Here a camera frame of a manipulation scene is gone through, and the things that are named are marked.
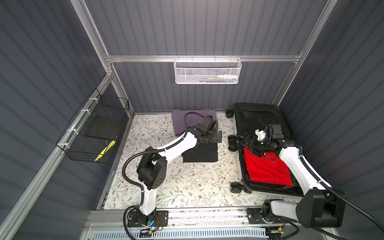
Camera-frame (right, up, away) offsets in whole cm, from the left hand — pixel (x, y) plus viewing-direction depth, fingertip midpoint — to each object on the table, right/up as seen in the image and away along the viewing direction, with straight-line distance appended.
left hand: (216, 136), depth 88 cm
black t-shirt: (-8, -11, +7) cm, 15 cm away
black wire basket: (-63, +1, -17) cm, 65 cm away
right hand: (+16, -5, -6) cm, 18 cm away
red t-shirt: (+30, -19, -2) cm, 36 cm away
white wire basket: (-3, +52, +35) cm, 63 cm away
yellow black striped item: (-55, -6, -20) cm, 59 cm away
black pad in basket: (-58, +6, -15) cm, 60 cm away
